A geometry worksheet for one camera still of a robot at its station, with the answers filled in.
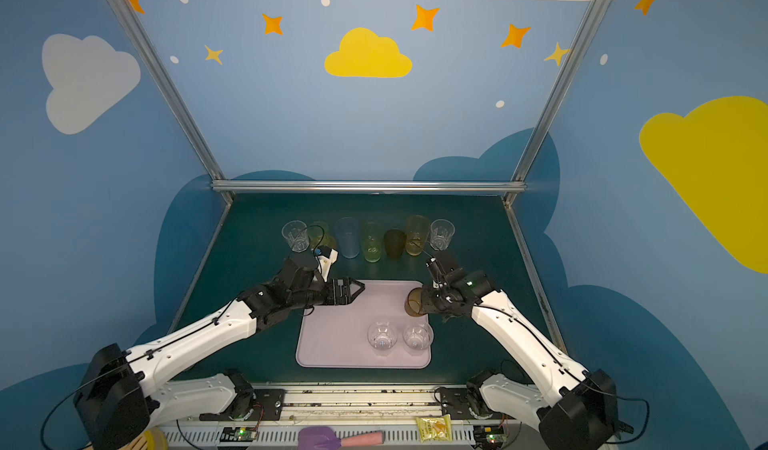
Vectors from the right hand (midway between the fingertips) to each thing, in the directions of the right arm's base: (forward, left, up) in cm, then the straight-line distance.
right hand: (431, 298), depth 79 cm
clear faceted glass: (-7, +3, -12) cm, 14 cm away
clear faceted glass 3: (+27, +46, -8) cm, 54 cm away
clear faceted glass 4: (+31, -6, -10) cm, 33 cm away
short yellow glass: (+24, +35, -8) cm, 43 cm away
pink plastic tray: (-8, +27, -12) cm, 30 cm away
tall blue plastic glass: (+25, +27, -4) cm, 37 cm away
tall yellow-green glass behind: (+28, +39, -7) cm, 49 cm away
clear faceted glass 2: (-6, +13, -13) cm, 20 cm away
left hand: (0, +20, +4) cm, 20 cm away
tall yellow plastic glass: (+26, +3, -4) cm, 27 cm away
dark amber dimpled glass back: (+24, +11, -8) cm, 28 cm away
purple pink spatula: (-32, +25, -12) cm, 42 cm away
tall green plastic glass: (+24, +18, -7) cm, 31 cm away
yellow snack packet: (-28, -1, -11) cm, 30 cm away
